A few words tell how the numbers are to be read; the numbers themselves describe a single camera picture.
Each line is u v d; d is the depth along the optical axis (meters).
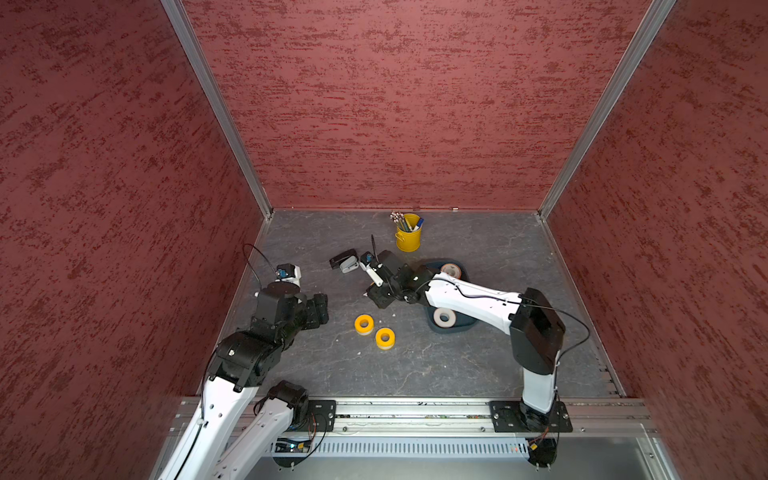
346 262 1.00
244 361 0.44
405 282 0.64
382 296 0.76
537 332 0.48
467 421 0.74
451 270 0.98
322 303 0.62
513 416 0.74
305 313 0.61
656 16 0.71
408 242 1.06
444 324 0.88
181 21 0.71
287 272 0.60
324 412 0.74
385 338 0.86
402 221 0.97
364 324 0.89
